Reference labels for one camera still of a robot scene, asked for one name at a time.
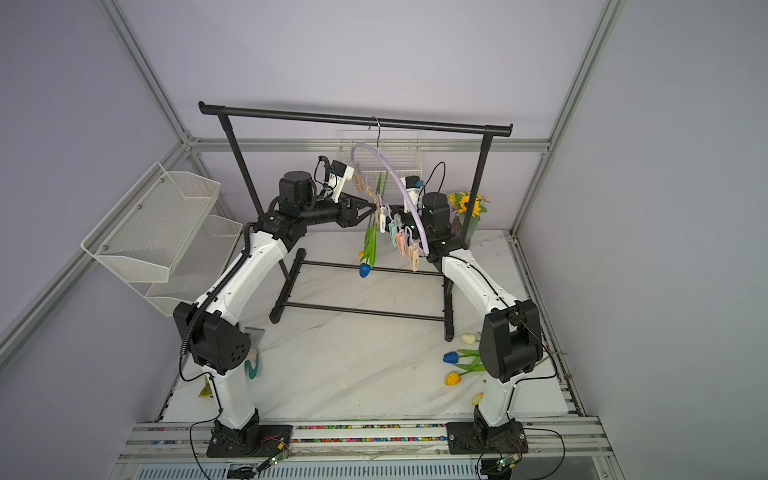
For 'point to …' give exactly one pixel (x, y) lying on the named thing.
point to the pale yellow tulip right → (478, 398)
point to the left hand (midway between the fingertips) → (368, 207)
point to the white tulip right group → (469, 339)
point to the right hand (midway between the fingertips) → (379, 213)
